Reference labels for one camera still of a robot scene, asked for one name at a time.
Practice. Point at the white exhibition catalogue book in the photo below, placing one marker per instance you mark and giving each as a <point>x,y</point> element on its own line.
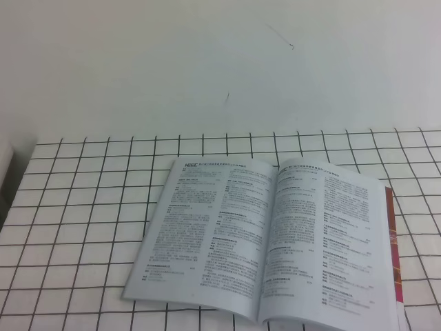
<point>308,245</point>

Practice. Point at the white black-grid tablecloth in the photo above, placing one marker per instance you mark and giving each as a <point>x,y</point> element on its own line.
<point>83,206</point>

